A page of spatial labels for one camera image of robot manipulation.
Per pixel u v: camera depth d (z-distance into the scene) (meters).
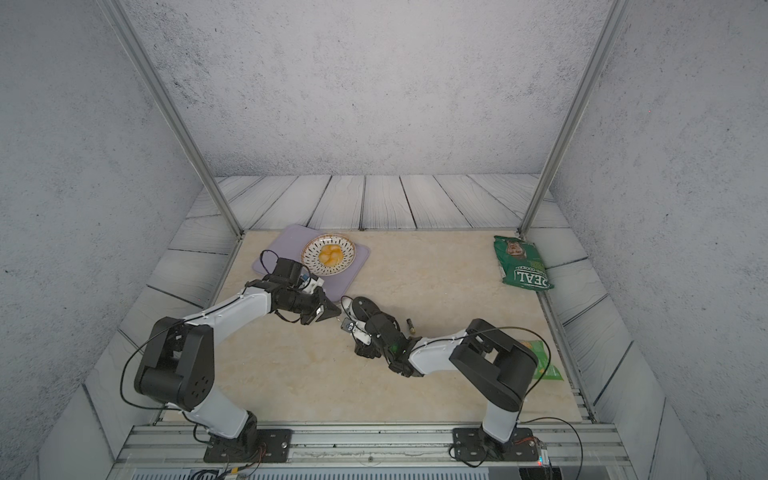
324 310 0.80
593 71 0.79
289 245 1.17
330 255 1.08
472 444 0.73
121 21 0.71
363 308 0.91
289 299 0.73
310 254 1.11
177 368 0.45
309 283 0.79
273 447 0.73
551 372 0.48
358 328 0.77
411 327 0.93
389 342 0.70
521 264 1.07
